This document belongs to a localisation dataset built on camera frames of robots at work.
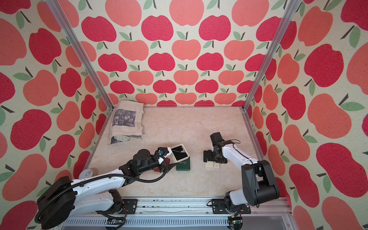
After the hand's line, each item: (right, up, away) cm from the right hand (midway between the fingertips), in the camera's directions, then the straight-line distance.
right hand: (213, 161), depth 89 cm
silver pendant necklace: (-19, +9, -11) cm, 24 cm away
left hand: (-24, +5, -13) cm, 28 cm away
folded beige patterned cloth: (-61, +25, +15) cm, 68 cm away
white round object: (-75, -4, -9) cm, 75 cm away
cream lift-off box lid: (-1, -1, -1) cm, 2 cm away
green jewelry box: (-18, -1, -4) cm, 19 cm away
